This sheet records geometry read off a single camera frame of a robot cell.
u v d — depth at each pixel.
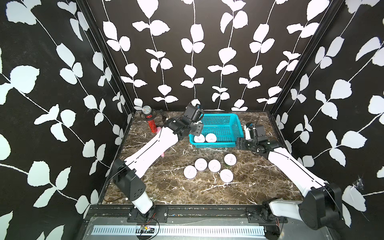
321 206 0.40
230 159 0.88
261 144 0.60
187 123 0.57
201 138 0.95
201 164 0.86
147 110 0.86
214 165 0.86
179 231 0.70
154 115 0.88
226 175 0.82
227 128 1.11
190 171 0.82
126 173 0.42
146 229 0.70
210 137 0.96
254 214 0.73
